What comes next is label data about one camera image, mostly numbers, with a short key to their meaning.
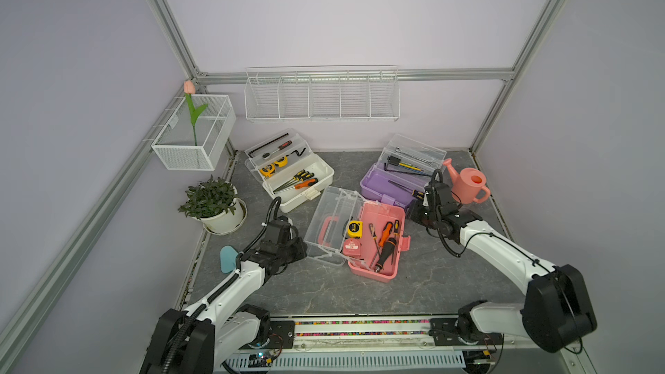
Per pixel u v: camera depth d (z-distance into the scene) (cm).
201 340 40
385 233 93
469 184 95
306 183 107
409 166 105
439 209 65
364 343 73
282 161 105
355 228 85
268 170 102
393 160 106
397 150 108
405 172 105
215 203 83
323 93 99
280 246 68
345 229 84
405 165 105
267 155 105
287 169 106
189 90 85
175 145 82
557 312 41
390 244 89
